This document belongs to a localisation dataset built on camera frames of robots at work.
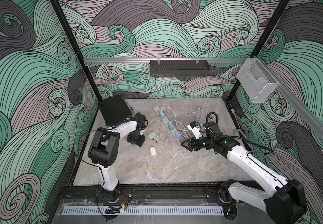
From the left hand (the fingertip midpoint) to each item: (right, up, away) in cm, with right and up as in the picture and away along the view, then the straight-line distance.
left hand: (137, 142), depth 91 cm
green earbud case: (+10, +4, +5) cm, 12 cm away
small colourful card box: (+56, +15, +16) cm, 61 cm away
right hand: (+29, +3, -14) cm, 32 cm away
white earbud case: (+11, -5, -2) cm, 12 cm away
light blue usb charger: (+28, +5, -1) cm, 28 cm away
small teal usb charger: (+17, +18, +10) cm, 27 cm away
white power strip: (+21, +13, +12) cm, 27 cm away
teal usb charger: (+23, +10, +4) cm, 26 cm away
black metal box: (-21, +22, +16) cm, 35 cm away
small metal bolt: (+49, +23, +22) cm, 59 cm away
